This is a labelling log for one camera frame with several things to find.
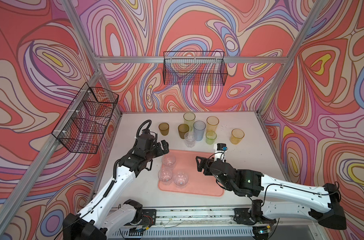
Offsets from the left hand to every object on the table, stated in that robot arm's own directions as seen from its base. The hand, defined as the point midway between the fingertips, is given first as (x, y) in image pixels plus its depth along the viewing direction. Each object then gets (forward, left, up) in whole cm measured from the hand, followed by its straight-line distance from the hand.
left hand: (163, 144), depth 79 cm
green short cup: (+15, -29, -14) cm, 36 cm away
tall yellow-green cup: (+25, -15, -6) cm, 29 cm away
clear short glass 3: (+16, -15, -17) cm, 28 cm away
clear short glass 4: (-13, -9, -18) cm, 24 cm away
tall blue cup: (+20, -22, -10) cm, 31 cm away
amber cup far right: (+17, -48, -16) cm, 53 cm away
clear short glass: (-10, 0, -18) cm, 20 cm away
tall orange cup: (+20, -30, -6) cm, 36 cm away
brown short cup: (+21, +3, -13) cm, 24 cm away
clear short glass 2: (-1, -2, -16) cm, 16 cm away
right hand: (-11, -21, +1) cm, 23 cm away
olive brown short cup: (+22, -10, -14) cm, 28 cm away
